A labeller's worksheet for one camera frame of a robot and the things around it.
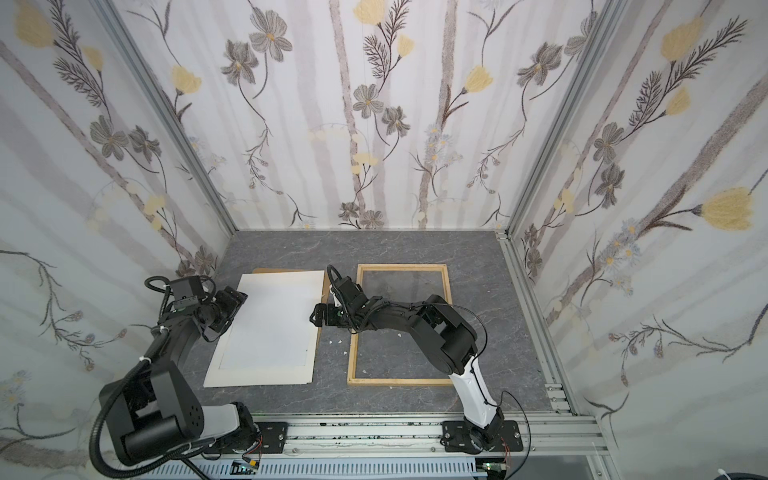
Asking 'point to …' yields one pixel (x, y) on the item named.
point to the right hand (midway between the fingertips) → (312, 310)
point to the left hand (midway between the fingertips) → (236, 292)
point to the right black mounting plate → (455, 436)
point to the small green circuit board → (240, 467)
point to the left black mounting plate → (273, 438)
